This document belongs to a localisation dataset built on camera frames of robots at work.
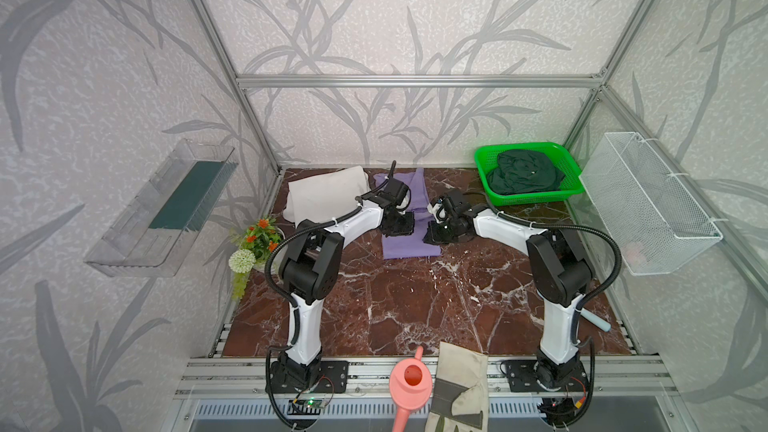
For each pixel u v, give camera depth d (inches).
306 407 28.2
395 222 32.2
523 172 42.6
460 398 27.3
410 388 24.7
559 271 20.3
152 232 25.4
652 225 24.4
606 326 31.8
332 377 28.9
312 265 20.6
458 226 29.0
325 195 43.5
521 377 28.5
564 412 28.8
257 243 32.6
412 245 36.7
